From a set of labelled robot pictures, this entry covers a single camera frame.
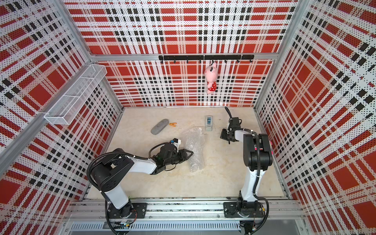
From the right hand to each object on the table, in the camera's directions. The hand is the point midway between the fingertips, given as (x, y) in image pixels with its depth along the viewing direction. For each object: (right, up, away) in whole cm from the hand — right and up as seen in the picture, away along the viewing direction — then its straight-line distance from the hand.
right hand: (225, 135), depth 103 cm
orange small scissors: (-39, +8, +7) cm, 40 cm away
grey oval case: (-48, +5, +2) cm, 49 cm away
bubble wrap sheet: (-22, -3, -12) cm, 25 cm away
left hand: (-22, -11, -14) cm, 28 cm away
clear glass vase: (-22, -4, -12) cm, 25 cm away
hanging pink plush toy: (-11, +39, -12) cm, 42 cm away
